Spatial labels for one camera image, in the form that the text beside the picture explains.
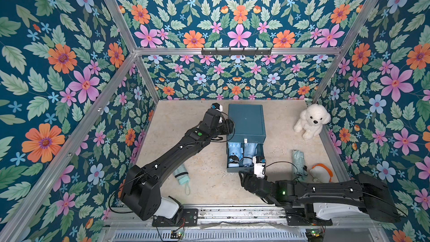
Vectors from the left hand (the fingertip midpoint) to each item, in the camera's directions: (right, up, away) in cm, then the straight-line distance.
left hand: (232, 123), depth 81 cm
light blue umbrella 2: (+9, -14, +2) cm, 16 cm away
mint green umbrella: (-25, -27, +3) cm, 37 cm away
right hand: (+4, -24, -4) cm, 25 cm away
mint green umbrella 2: (+35, -21, +5) cm, 41 cm away
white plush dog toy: (+44, +1, +9) cm, 44 cm away
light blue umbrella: (+1, -14, +1) cm, 14 cm away
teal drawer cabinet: (+8, +1, 0) cm, 8 cm away
